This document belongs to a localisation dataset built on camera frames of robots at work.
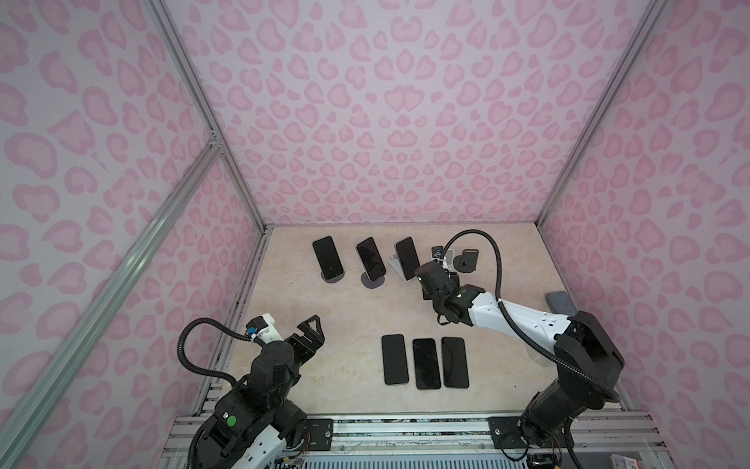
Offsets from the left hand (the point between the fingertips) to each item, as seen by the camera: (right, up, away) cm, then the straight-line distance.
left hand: (312, 324), depth 71 cm
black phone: (-2, +16, +28) cm, 32 cm away
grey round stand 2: (+15, +7, +32) cm, 36 cm away
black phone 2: (+25, +16, +28) cm, 41 cm away
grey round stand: (0, +8, +29) cm, 31 cm away
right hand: (+33, +10, +18) cm, 39 cm away
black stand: (+47, +14, +33) cm, 59 cm away
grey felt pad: (+73, +1, +23) cm, 77 cm away
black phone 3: (+20, -15, +13) cm, 28 cm away
